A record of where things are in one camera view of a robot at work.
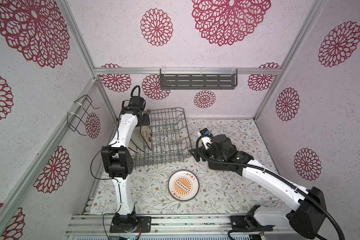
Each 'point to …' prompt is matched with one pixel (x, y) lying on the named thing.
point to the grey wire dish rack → (171, 141)
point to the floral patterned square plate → (146, 132)
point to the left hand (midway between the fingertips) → (141, 124)
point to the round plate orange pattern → (183, 185)
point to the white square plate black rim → (132, 145)
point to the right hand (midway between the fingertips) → (196, 144)
